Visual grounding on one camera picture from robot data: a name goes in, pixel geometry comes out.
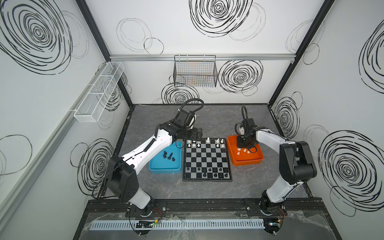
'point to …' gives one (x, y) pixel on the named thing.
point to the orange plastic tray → (244, 156)
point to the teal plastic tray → (169, 162)
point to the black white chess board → (207, 160)
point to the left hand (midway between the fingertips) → (197, 133)
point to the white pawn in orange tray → (239, 149)
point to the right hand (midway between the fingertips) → (237, 144)
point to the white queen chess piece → (208, 140)
